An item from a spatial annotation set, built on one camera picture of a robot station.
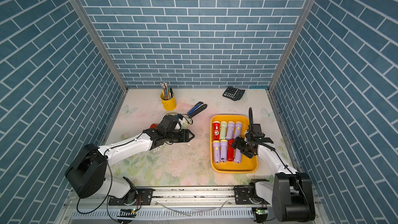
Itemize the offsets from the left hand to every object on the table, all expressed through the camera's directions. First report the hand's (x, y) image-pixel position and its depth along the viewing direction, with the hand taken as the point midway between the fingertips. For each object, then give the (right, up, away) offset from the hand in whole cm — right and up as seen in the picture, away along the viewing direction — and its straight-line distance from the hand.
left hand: (195, 138), depth 83 cm
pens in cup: (-20, +26, +19) cm, 38 cm away
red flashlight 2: (-27, +4, +13) cm, 31 cm away
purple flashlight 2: (+26, +3, +10) cm, 28 cm away
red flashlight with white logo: (+12, +5, +12) cm, 18 cm away
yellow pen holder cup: (-19, +20, +19) cm, 33 cm away
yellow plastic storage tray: (+29, -15, 0) cm, 32 cm away
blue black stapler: (-1, +15, +22) cm, 27 cm away
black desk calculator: (+27, +26, +32) cm, 49 cm away
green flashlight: (+17, +4, +12) cm, 21 cm away
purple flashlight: (+21, +2, +11) cm, 24 cm away
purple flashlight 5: (+24, -11, +1) cm, 26 cm away
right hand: (+24, -6, +4) cm, 25 cm away
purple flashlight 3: (+12, -5, +3) cm, 13 cm away
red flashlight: (+20, -8, +3) cm, 21 cm away
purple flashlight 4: (+16, -5, +5) cm, 18 cm away
